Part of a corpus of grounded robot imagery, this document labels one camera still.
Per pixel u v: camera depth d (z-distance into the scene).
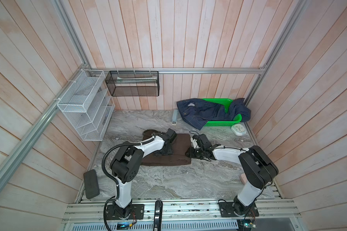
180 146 0.97
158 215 0.69
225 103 1.18
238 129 1.04
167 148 0.86
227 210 0.74
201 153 0.74
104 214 0.69
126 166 0.50
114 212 0.65
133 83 1.04
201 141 0.76
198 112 1.11
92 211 0.75
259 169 0.48
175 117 1.10
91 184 0.81
